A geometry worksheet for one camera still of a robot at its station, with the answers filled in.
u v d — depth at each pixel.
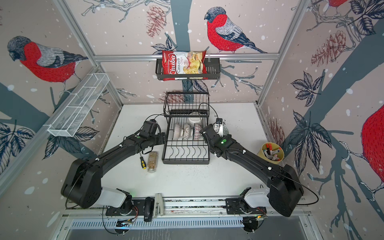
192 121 1.01
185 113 1.20
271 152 0.83
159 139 0.80
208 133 0.61
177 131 0.92
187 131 0.92
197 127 0.92
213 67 0.95
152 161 0.85
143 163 0.88
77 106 0.77
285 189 0.40
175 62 0.88
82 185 0.42
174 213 0.72
